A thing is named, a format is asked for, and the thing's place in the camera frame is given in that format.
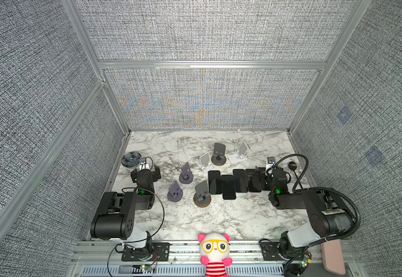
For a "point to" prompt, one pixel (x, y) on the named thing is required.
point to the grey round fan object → (131, 159)
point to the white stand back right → (241, 154)
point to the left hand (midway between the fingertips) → (145, 167)
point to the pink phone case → (333, 257)
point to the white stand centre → (204, 162)
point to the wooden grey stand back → (219, 158)
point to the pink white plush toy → (214, 249)
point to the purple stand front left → (175, 194)
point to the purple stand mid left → (186, 176)
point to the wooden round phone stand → (202, 198)
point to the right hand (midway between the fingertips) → (267, 165)
